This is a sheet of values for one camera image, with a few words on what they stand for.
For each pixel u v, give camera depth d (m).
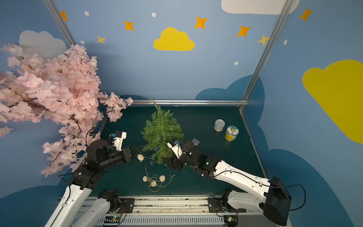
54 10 0.69
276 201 0.39
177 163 0.64
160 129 0.70
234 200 0.60
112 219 0.73
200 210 0.73
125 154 0.59
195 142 1.01
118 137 0.62
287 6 0.69
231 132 0.96
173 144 0.64
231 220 0.73
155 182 0.81
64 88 0.50
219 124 1.04
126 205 0.74
